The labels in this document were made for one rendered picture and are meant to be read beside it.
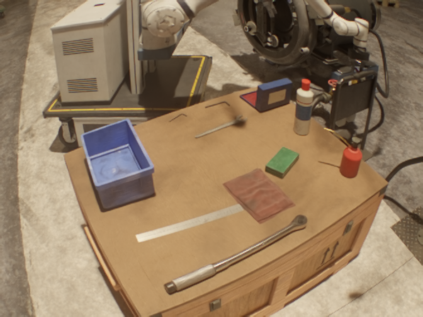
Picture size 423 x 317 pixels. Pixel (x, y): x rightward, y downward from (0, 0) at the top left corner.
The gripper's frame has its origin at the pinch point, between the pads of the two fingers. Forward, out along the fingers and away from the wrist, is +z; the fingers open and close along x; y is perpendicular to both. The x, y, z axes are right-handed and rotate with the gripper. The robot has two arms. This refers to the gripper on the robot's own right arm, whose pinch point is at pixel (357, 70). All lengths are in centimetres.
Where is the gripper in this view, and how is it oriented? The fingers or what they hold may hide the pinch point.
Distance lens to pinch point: 221.4
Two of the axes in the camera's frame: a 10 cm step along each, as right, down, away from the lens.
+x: -10.0, 0.3, -0.4
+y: -0.5, -6.4, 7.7
